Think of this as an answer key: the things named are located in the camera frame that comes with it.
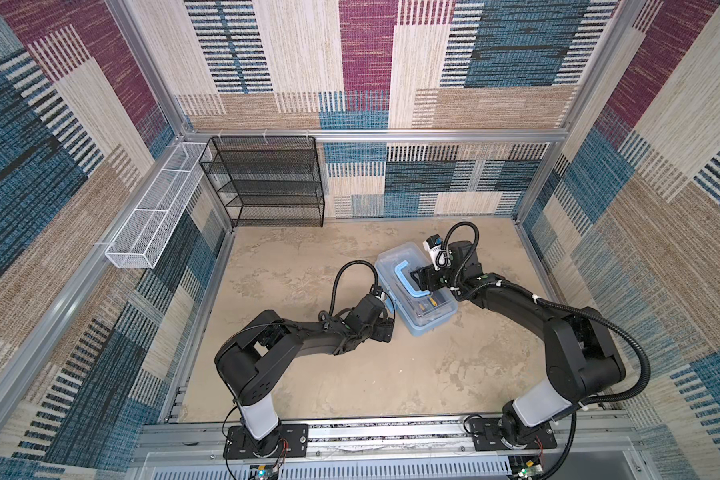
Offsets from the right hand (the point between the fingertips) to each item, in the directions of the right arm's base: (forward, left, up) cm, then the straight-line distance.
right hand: (425, 274), depth 92 cm
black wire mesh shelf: (+38, +53, +7) cm, 65 cm away
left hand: (-10, +13, -8) cm, 18 cm away
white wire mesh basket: (-5, +70, +24) cm, 74 cm away
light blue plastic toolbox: (-10, +4, -3) cm, 11 cm away
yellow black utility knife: (-9, -1, -1) cm, 9 cm away
